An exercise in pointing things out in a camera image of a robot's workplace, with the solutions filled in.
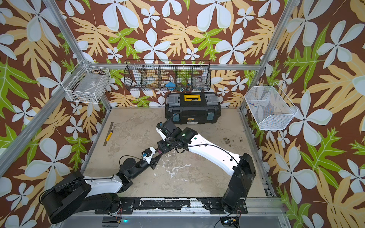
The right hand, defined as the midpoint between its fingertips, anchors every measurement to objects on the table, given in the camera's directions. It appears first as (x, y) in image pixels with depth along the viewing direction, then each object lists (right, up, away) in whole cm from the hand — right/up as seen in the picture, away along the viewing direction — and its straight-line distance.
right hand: (161, 145), depth 76 cm
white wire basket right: (+65, +21, +8) cm, 68 cm away
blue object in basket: (+4, +36, +18) cm, 41 cm away
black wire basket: (0, +45, +21) cm, 50 cm away
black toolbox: (+19, +22, +20) cm, 35 cm away
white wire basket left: (-47, +36, +8) cm, 59 cm away
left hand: (0, -3, +3) cm, 4 cm away
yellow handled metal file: (-42, +4, +27) cm, 50 cm away
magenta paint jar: (-1, -3, -1) cm, 4 cm away
